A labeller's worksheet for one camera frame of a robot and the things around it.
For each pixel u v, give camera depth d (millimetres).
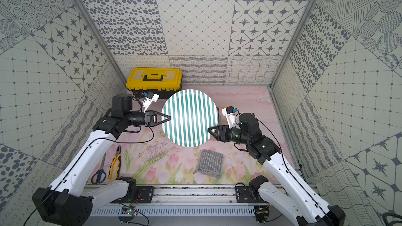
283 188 460
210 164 799
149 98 631
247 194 732
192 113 674
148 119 586
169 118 656
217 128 687
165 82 1012
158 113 640
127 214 714
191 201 736
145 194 746
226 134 603
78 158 430
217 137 618
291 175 440
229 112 637
